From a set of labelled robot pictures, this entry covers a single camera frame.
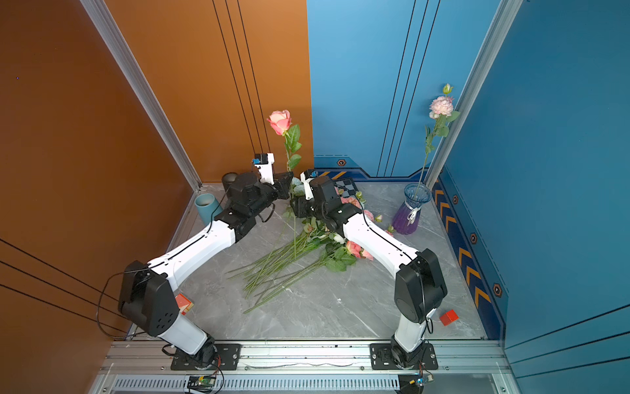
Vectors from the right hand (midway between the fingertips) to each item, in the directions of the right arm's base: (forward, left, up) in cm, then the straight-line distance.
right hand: (296, 200), depth 82 cm
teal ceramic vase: (+2, +33, -4) cm, 33 cm away
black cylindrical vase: (+16, +29, -5) cm, 34 cm away
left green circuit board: (-48, +27, -27) cm, 61 cm away
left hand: (+4, 0, +10) cm, 11 cm away
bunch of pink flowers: (-5, -6, -22) cm, 24 cm away
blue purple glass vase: (+1, -40, -10) cm, 41 cm away
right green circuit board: (-47, -37, -25) cm, 65 cm away
